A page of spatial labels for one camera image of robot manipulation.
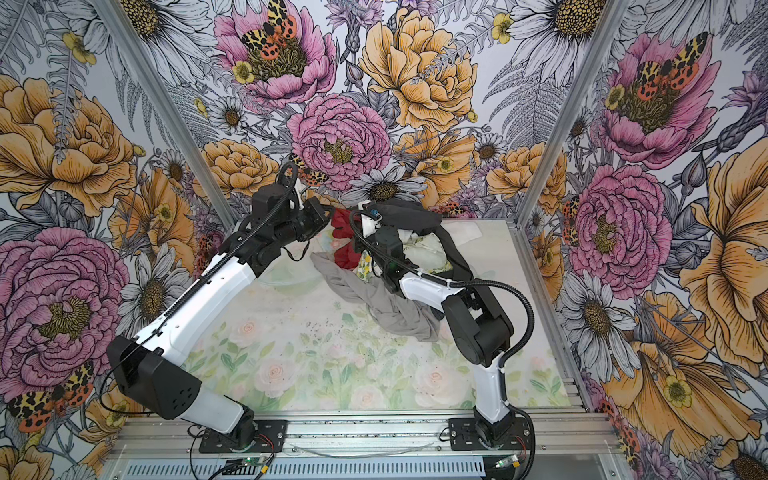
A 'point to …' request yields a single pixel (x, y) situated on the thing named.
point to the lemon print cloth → (425, 249)
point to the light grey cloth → (387, 306)
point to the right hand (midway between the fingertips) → (353, 224)
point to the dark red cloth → (345, 255)
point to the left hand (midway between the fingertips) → (336, 216)
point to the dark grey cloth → (418, 218)
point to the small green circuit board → (254, 460)
